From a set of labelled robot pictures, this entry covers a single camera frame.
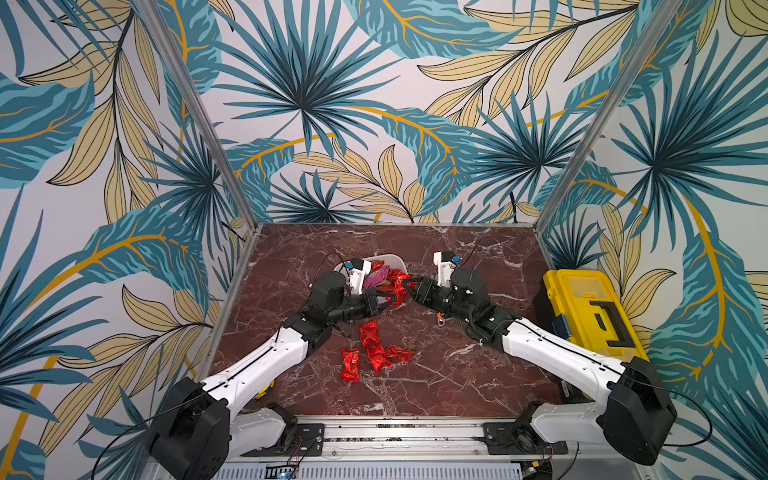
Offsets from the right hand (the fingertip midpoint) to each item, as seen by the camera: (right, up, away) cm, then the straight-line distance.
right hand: (404, 283), depth 76 cm
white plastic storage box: (-2, +5, +26) cm, 26 cm away
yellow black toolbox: (+48, -7, +4) cm, 48 cm away
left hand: (-2, -5, -2) cm, 6 cm away
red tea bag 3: (-2, -20, +10) cm, 23 cm away
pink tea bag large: (-8, 0, +24) cm, 25 cm away
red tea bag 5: (-1, -2, -1) cm, 3 cm away
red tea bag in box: (-8, +4, +24) cm, 26 cm away
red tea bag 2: (-6, -22, +7) cm, 24 cm away
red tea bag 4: (-9, -18, +11) cm, 23 cm away
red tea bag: (-14, -24, +7) cm, 29 cm away
